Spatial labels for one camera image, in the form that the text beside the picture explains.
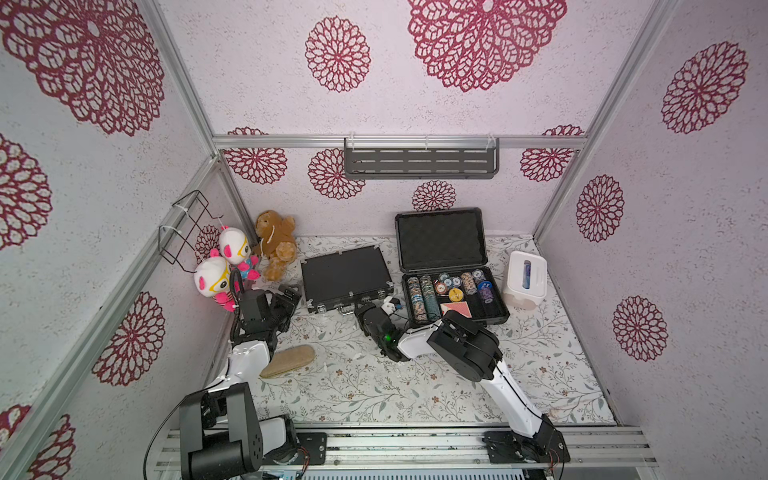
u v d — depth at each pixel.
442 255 1.05
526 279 0.99
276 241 1.08
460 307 0.98
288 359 0.86
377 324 0.78
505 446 0.73
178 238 0.75
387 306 0.94
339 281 1.00
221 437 0.42
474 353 0.56
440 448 0.76
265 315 0.71
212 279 0.83
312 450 0.73
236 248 0.94
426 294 1.00
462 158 0.93
